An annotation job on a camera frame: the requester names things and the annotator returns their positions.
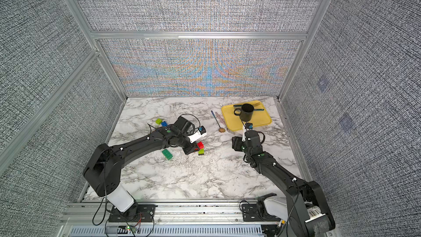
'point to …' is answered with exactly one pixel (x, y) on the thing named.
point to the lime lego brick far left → (158, 121)
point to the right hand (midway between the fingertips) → (237, 134)
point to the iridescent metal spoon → (221, 129)
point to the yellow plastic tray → (234, 123)
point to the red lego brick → (200, 145)
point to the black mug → (245, 112)
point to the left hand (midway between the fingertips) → (199, 145)
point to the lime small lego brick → (201, 152)
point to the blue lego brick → (164, 124)
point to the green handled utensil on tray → (255, 109)
